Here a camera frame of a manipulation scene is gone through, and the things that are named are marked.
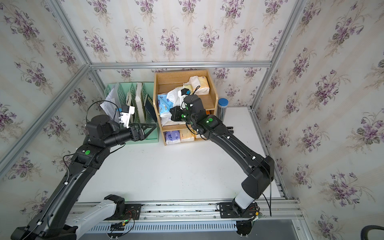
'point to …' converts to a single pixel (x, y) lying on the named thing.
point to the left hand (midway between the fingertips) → (152, 127)
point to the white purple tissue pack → (166, 120)
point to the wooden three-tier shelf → (170, 89)
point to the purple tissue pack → (172, 136)
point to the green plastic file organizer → (134, 103)
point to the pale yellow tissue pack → (186, 135)
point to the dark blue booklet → (149, 106)
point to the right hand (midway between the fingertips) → (171, 110)
